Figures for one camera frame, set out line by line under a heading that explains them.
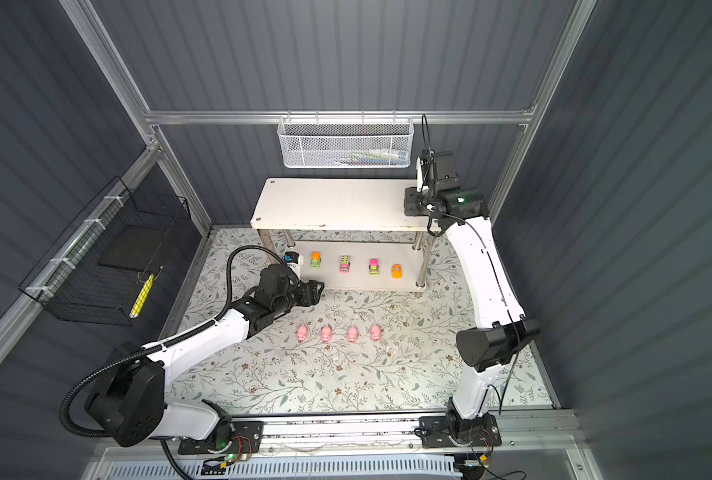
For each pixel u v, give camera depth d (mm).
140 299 681
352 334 893
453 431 663
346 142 1238
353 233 1193
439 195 541
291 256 755
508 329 440
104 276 732
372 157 917
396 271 968
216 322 547
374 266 985
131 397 423
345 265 989
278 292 669
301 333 907
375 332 904
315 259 980
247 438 724
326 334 902
